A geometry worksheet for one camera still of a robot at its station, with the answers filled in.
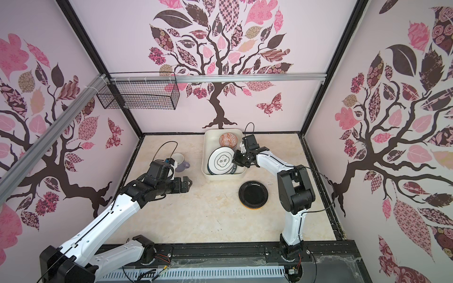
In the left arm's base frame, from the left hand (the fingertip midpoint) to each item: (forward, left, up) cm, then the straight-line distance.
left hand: (183, 186), depth 78 cm
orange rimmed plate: (-5, -31, -13) cm, 34 cm away
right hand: (+19, -23, -5) cm, 30 cm away
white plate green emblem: (+20, -16, -8) cm, 27 cm away
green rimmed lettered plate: (+15, -23, -13) cm, 30 cm away
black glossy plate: (+2, -34, -13) cm, 36 cm away
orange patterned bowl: (+38, -21, -10) cm, 44 cm away
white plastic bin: (+42, -9, -16) cm, 46 cm away
